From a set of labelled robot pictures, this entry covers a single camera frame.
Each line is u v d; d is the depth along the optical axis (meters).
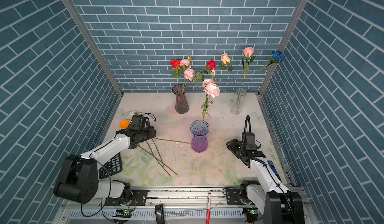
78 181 0.42
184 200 0.74
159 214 0.66
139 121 0.71
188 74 0.87
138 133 0.69
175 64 0.94
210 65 0.83
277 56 0.80
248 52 0.82
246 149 0.67
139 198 0.73
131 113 1.05
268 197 0.41
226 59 0.81
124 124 0.99
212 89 0.68
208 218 0.68
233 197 0.74
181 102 1.11
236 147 0.76
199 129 0.81
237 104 1.05
